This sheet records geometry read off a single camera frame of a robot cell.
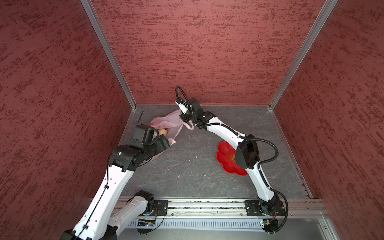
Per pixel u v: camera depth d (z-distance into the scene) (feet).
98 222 1.19
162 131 3.20
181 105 2.60
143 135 1.60
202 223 2.33
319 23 2.49
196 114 2.29
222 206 2.49
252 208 2.43
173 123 2.80
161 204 2.49
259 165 1.93
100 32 2.61
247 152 1.86
